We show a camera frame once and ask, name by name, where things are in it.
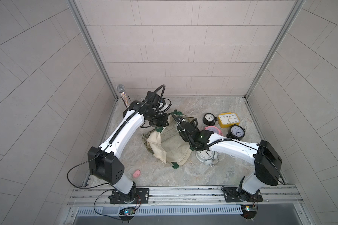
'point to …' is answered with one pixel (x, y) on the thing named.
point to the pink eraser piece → (136, 174)
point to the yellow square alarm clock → (228, 119)
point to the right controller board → (249, 211)
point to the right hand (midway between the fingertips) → (185, 128)
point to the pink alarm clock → (215, 129)
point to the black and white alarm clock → (236, 132)
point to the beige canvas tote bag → (167, 145)
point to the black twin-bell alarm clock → (209, 119)
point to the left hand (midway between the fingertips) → (170, 122)
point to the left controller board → (127, 211)
